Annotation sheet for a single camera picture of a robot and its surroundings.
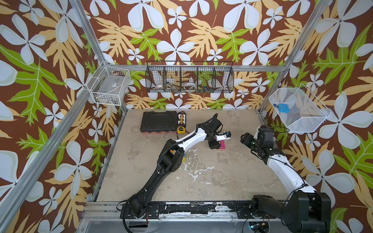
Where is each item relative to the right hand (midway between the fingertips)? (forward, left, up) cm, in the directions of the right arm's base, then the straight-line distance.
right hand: (244, 137), depth 86 cm
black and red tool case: (+22, +53, -11) cm, 58 cm away
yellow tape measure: (+15, +38, -12) cm, 43 cm away
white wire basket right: (+11, -31, +13) cm, 35 cm away
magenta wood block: (+2, +10, -13) cm, 17 cm away
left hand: (+4, +14, -10) cm, 18 cm away
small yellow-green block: (-8, +36, -13) cm, 39 cm away
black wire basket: (+38, +33, +17) cm, 53 cm away
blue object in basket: (+13, -24, +11) cm, 30 cm away
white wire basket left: (+25, +81, +20) cm, 87 cm away
